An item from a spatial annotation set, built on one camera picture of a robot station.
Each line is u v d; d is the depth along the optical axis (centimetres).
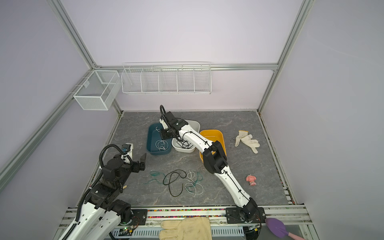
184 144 101
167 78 98
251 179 84
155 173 89
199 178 87
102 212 50
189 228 71
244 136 103
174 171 89
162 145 99
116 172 55
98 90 97
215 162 62
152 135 106
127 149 63
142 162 69
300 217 74
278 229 71
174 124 73
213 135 102
